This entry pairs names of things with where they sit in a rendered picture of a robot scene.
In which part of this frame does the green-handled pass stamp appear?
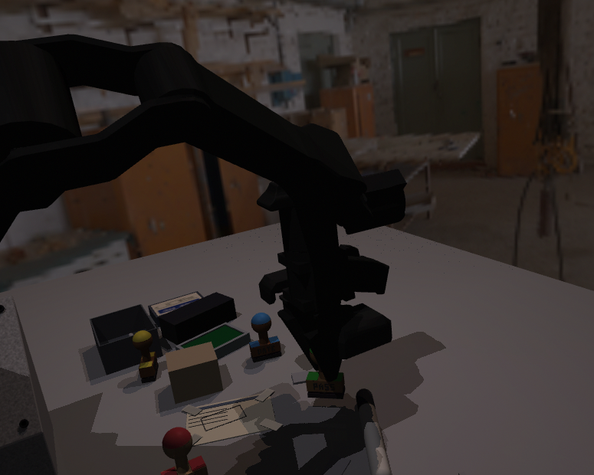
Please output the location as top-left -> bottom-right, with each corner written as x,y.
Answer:
306,349 -> 345,399

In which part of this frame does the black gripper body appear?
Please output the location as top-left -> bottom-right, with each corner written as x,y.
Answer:
259,241 -> 392,359

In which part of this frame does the rubber stamp with blue ball handle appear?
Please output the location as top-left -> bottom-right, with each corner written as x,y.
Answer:
249,313 -> 282,362

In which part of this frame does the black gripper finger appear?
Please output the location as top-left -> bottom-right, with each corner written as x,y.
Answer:
277,310 -> 320,371
304,329 -> 342,382

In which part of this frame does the tan box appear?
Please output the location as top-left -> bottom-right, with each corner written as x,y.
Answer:
166,342 -> 223,404

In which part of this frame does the beige paper card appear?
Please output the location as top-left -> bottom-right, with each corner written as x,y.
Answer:
181,388 -> 282,447

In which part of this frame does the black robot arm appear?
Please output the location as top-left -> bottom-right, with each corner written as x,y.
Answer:
0,34 -> 407,252

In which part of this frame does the red rubber stamp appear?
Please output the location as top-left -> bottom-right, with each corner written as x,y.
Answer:
160,427 -> 208,475

